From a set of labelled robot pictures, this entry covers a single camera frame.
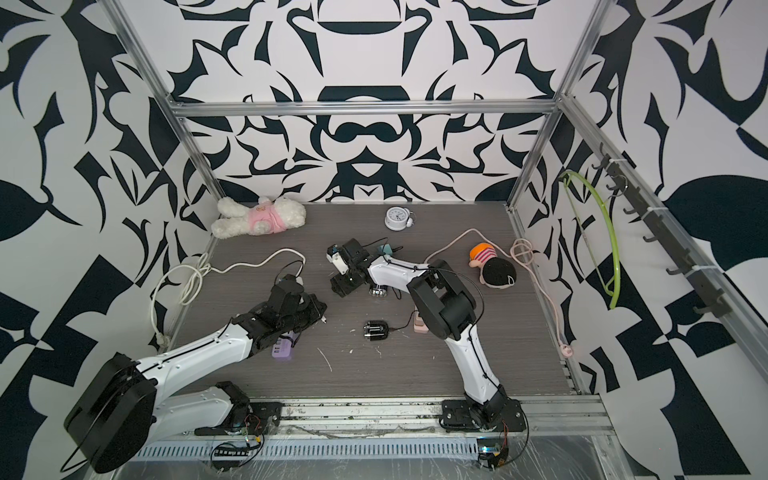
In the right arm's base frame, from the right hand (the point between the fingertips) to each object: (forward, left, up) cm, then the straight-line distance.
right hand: (341, 276), depth 98 cm
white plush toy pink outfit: (+19, +28, +8) cm, 35 cm away
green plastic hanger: (-17, -66, +22) cm, 71 cm away
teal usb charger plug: (+12, -14, -1) cm, 19 cm away
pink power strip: (-17, -24, +1) cm, 29 cm away
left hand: (-12, +2, +7) cm, 13 cm away
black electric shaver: (-6, -12, +1) cm, 14 cm away
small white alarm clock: (+23, -19, +2) cm, 30 cm away
